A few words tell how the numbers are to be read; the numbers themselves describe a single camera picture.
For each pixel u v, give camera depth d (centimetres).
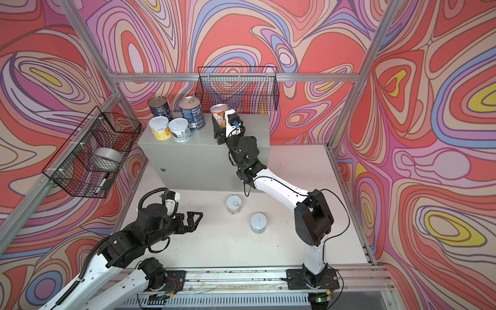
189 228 63
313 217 47
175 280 73
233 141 65
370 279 75
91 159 70
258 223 83
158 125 72
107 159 71
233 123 57
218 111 65
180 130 71
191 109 71
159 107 73
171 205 63
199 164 109
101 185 72
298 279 73
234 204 88
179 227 61
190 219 62
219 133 64
